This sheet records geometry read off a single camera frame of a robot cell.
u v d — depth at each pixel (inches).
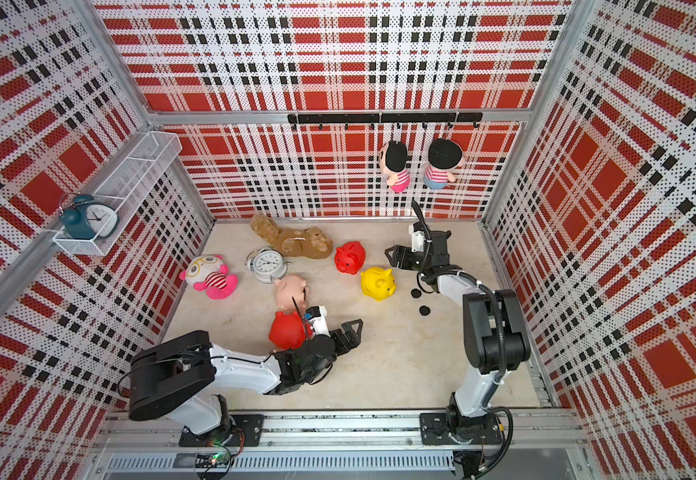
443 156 36.6
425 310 37.7
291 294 36.5
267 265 40.0
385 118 34.8
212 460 27.4
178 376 19.0
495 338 17.4
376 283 36.0
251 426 29.5
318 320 30.1
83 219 24.2
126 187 31.0
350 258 38.8
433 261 29.7
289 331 33.8
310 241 40.2
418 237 33.9
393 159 39.1
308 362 24.6
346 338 29.5
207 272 38.4
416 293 38.9
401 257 33.2
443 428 28.7
